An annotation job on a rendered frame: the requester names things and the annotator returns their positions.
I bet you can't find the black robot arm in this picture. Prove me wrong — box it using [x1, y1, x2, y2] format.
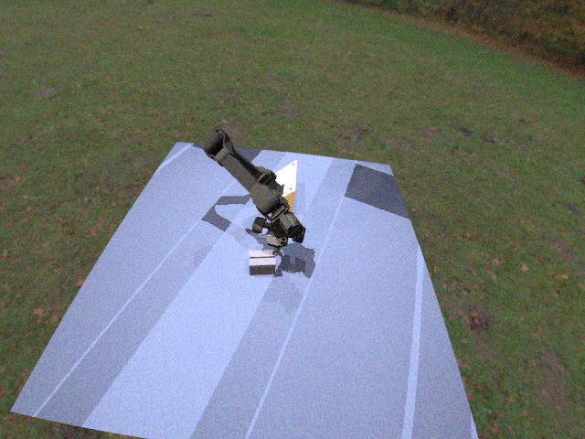
[203, 129, 303, 248]

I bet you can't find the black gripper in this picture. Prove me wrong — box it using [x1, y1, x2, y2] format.
[251, 217, 306, 243]

